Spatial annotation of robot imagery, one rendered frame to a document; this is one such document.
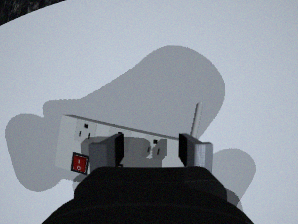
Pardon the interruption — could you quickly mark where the white power strip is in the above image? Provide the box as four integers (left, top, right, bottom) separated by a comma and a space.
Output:
55, 115, 185, 176

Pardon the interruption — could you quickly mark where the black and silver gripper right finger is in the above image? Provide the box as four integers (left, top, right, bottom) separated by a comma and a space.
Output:
178, 133, 213, 173

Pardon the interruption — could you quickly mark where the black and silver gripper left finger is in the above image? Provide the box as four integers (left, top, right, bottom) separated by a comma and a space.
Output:
88, 134, 124, 173

